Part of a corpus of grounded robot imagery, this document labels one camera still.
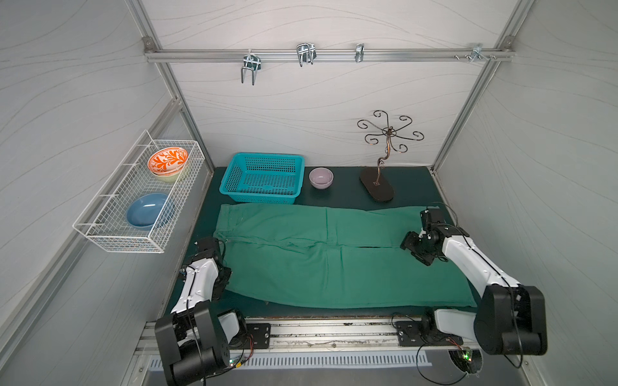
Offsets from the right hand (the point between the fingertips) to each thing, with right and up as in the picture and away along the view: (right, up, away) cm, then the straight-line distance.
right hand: (410, 248), depth 87 cm
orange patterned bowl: (-82, +30, -13) cm, 88 cm away
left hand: (-68, -12, -5) cm, 69 cm away
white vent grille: (-10, -30, -17) cm, 36 cm away
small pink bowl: (-32, +27, +25) cm, 49 cm away
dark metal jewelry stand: (-8, +27, +26) cm, 39 cm away
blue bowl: (-82, +16, -23) cm, 87 cm away
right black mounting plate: (-3, -23, -14) cm, 27 cm away
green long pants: (-27, -5, +4) cm, 28 cm away
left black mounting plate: (-52, -23, -14) cm, 59 cm away
